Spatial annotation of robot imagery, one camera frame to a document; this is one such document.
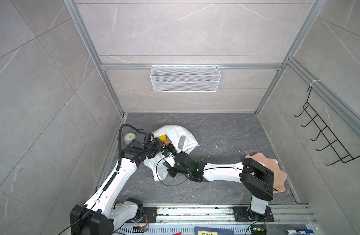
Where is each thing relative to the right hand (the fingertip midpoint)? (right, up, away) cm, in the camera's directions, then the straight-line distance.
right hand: (163, 162), depth 81 cm
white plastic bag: (+7, +14, -1) cm, 15 cm away
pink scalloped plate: (+68, -9, +3) cm, 69 cm away
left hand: (+1, +12, -3) cm, 12 cm away
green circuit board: (+48, -30, -11) cm, 58 cm away
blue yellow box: (+24, -30, -13) cm, 40 cm away
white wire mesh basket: (+13, +54, +20) cm, 59 cm away
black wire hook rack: (+79, +18, -14) cm, 82 cm away
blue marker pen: (+66, -29, -14) cm, 74 cm away
